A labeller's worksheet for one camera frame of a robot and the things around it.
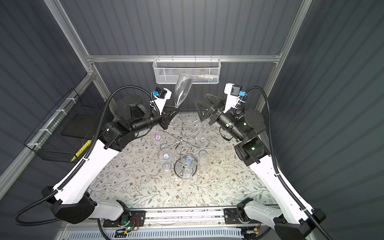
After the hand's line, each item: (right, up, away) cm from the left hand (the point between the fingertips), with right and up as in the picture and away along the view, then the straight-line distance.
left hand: (178, 107), depth 59 cm
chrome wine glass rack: (+1, -17, +7) cm, 18 cm away
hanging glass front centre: (+4, -21, 0) cm, 22 cm away
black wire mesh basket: (-57, -14, +4) cm, 59 cm away
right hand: (+9, +1, -9) cm, 12 cm away
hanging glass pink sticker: (-10, -13, +7) cm, 18 cm away
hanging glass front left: (-5, -20, +1) cm, 21 cm away
